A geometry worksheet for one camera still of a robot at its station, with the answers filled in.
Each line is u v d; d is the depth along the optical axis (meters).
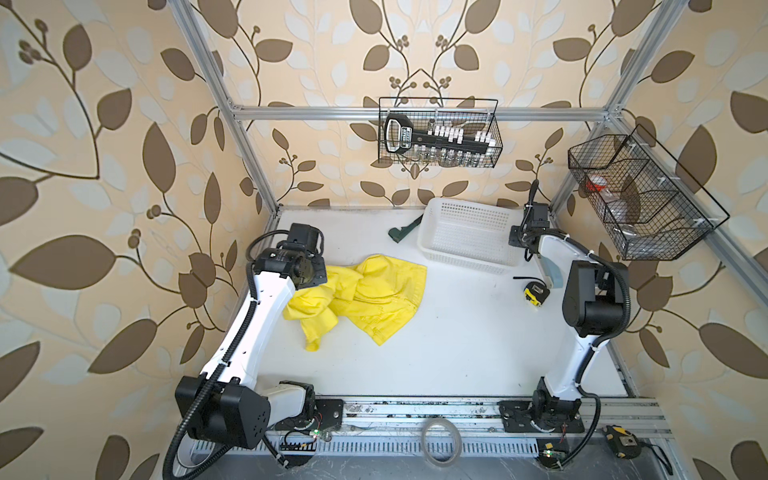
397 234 1.11
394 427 0.74
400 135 0.85
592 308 0.53
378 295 0.93
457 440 0.68
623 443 0.68
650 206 0.73
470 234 1.11
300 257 0.55
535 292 0.93
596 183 0.81
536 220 0.79
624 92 0.85
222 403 0.38
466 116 0.91
